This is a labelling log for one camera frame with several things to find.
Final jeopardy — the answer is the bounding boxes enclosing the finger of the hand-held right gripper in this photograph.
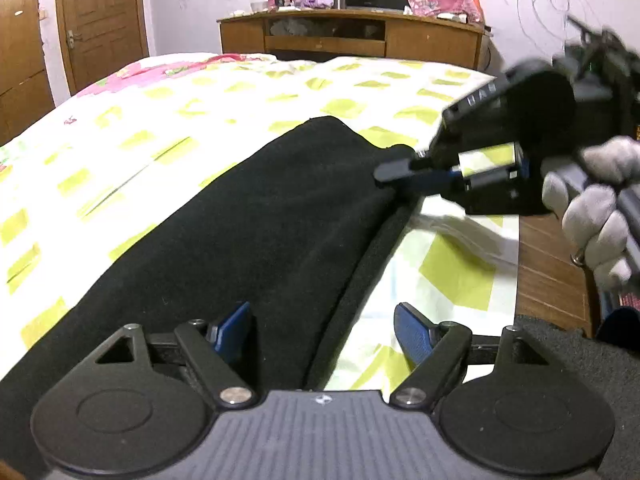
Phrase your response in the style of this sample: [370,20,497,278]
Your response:
[374,147,463,197]

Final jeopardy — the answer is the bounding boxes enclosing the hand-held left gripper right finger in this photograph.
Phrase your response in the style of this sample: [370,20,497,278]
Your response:
[390,302,548,409]

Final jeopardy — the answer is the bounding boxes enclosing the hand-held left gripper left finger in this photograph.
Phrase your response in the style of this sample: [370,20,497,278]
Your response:
[92,301,257,409]

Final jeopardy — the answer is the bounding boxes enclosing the black pants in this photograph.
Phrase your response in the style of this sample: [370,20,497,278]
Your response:
[0,116,432,466]

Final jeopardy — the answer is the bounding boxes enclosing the person's right hand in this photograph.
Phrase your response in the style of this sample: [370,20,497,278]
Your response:
[542,137,640,292]

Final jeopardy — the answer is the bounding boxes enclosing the wooden desk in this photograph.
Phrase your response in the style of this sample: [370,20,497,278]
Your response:
[216,6,495,72]

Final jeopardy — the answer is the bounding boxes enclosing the person's dark clothing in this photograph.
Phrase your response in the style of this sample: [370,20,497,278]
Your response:
[514,305,640,480]

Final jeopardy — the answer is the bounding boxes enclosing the printed yellow pink bedsheet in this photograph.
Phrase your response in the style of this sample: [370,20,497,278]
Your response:
[0,52,521,392]

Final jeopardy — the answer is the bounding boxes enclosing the wooden door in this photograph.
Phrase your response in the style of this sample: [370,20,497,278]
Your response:
[54,0,151,97]

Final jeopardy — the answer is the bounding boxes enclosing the wooden wardrobe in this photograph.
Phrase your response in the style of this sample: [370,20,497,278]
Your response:
[0,0,57,147]

